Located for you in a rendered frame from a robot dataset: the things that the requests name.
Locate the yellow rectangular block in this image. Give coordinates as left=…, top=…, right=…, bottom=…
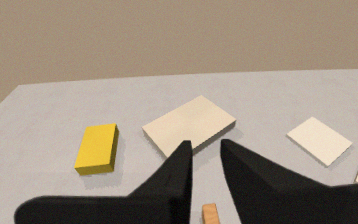
left=74, top=123, right=119, bottom=176

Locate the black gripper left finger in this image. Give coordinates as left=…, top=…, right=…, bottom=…
left=13, top=140, right=193, bottom=224

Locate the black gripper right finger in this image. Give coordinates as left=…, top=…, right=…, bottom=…
left=220, top=139, right=358, bottom=224

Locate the beige flat rectangular slab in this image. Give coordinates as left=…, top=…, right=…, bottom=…
left=142, top=95, right=236, bottom=161

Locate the cream flat rectangular tile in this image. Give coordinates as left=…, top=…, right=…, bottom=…
left=286, top=117, right=352, bottom=168

